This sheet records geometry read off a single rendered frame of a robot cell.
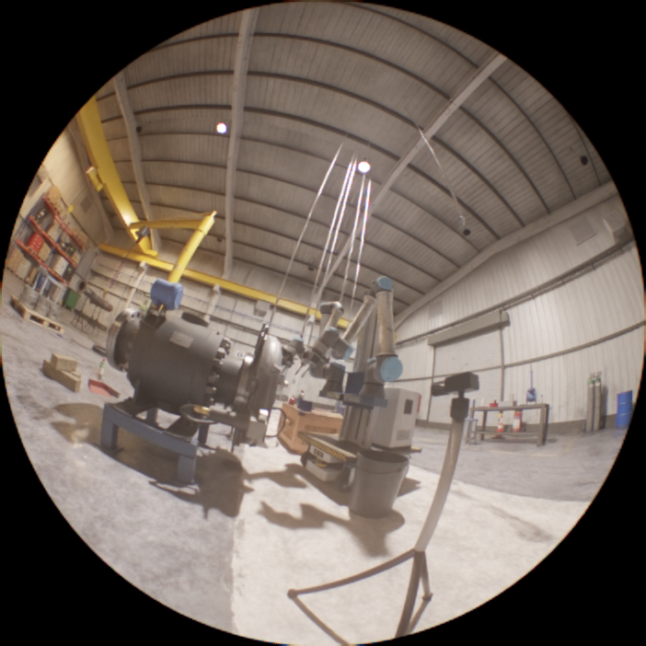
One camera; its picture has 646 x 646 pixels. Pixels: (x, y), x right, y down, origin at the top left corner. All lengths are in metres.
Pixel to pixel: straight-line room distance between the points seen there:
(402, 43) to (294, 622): 8.27
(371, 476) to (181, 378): 1.12
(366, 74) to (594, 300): 9.71
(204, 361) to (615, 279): 9.81
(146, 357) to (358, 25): 7.96
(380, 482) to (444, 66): 8.20
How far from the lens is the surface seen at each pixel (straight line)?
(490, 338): 9.77
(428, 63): 7.58
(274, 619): 0.73
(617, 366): 8.41
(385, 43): 7.53
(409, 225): 10.10
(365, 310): 1.53
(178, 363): 1.20
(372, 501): 1.25
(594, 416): 7.77
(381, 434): 1.78
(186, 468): 1.19
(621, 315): 8.81
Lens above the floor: 0.65
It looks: 20 degrees up
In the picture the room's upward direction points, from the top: 13 degrees clockwise
